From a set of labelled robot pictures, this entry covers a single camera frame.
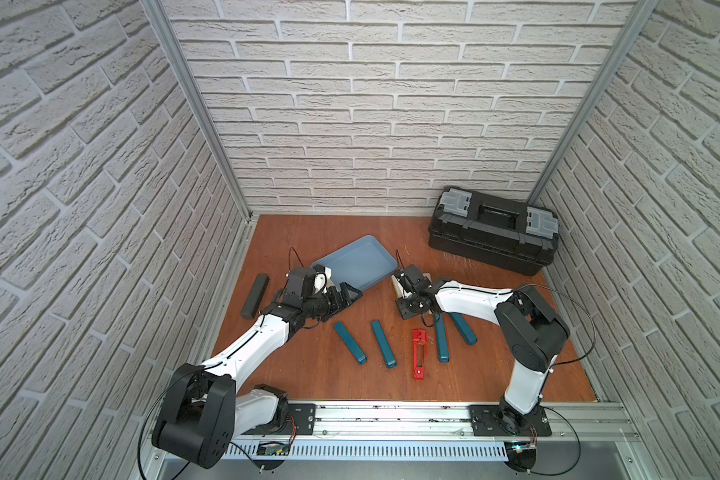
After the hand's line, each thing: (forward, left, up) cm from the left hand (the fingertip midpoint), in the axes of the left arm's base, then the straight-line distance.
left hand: (357, 296), depth 82 cm
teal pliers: (-8, -25, -10) cm, 28 cm away
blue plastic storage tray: (+21, -1, -15) cm, 26 cm away
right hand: (+4, -17, -13) cm, 21 cm away
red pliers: (-8, -19, -11) cm, 23 cm away
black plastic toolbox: (+21, -46, +4) cm, 51 cm away
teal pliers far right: (-4, -31, -10) cm, 33 cm away
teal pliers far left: (-9, +2, -12) cm, 15 cm away
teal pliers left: (-9, -8, -12) cm, 17 cm away
